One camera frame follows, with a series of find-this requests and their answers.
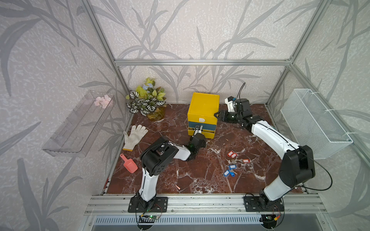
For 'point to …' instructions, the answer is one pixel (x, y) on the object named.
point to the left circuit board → (153, 217)
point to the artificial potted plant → (147, 99)
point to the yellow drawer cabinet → (202, 109)
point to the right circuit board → (269, 221)
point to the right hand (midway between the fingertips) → (215, 114)
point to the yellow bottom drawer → (206, 134)
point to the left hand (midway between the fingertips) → (202, 136)
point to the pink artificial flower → (103, 101)
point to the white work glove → (137, 134)
